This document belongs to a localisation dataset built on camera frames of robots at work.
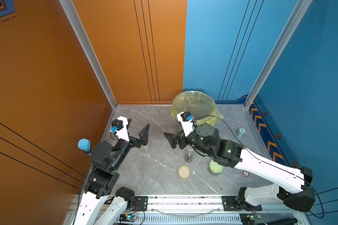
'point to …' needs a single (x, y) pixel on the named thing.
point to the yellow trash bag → (217, 116)
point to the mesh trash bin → (201, 106)
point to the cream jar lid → (184, 172)
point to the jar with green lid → (214, 168)
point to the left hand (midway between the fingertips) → (140, 121)
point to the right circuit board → (252, 217)
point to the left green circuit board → (129, 217)
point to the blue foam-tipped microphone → (84, 144)
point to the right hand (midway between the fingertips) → (173, 127)
